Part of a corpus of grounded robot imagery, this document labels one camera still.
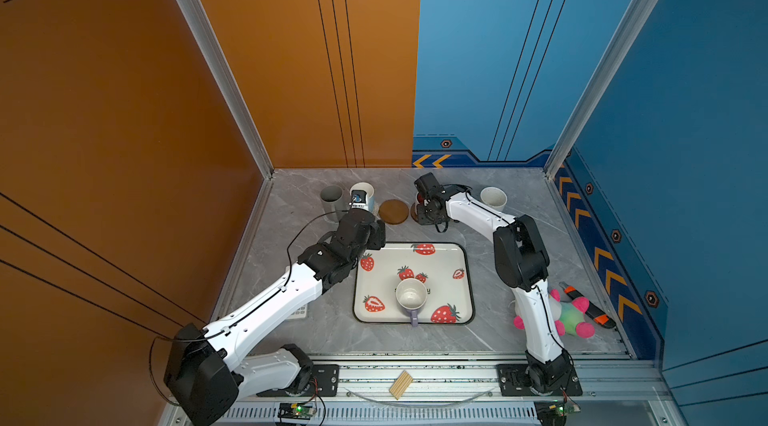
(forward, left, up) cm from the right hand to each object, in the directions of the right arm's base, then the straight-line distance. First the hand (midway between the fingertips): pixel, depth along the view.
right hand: (424, 217), depth 102 cm
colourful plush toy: (-34, -36, +1) cm, 50 cm away
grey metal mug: (-1, +30, +9) cm, 31 cm away
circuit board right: (-54, -27, -5) cm, 61 cm away
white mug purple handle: (-26, +5, -2) cm, 27 cm away
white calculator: (-32, +36, -2) cm, 48 cm away
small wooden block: (-49, +9, -2) cm, 50 cm away
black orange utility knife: (-32, -46, -3) cm, 56 cm away
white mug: (+5, -24, +4) cm, 25 cm away
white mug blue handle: (-17, +17, +31) cm, 39 cm away
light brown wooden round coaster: (+5, +11, -2) cm, 12 cm away
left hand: (-14, +16, +19) cm, 28 cm away
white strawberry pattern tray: (-19, -5, -2) cm, 19 cm away
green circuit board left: (-54, +34, -4) cm, 64 cm away
